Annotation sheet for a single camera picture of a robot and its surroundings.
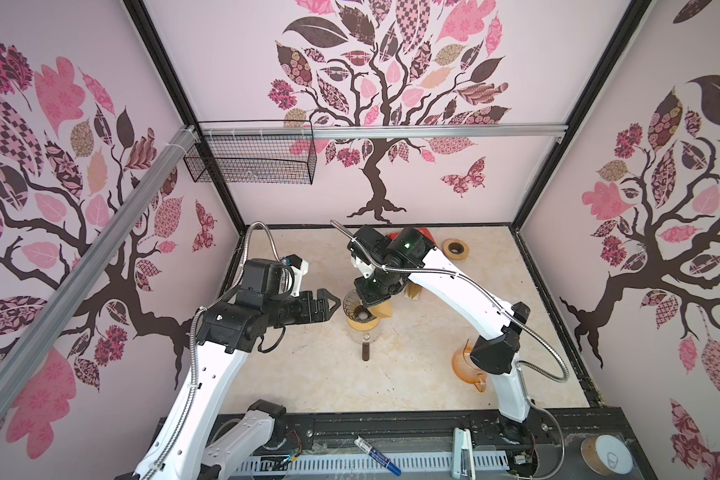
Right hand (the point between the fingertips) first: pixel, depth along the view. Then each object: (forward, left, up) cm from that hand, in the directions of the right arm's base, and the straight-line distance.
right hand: (364, 296), depth 73 cm
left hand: (-6, +9, +3) cm, 11 cm away
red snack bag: (+41, -24, -20) cm, 51 cm away
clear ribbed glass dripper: (+2, +3, -11) cm, 11 cm away
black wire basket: (+71, +47, -5) cm, 85 cm away
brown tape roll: (-32, -54, -17) cm, 65 cm away
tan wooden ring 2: (+30, -34, -22) cm, 50 cm away
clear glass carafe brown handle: (-5, 0, -13) cm, 14 cm away
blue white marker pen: (-29, 0, -21) cm, 36 cm away
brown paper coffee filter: (-1, -5, -4) cm, 7 cm away
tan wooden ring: (-2, 0, -12) cm, 13 cm away
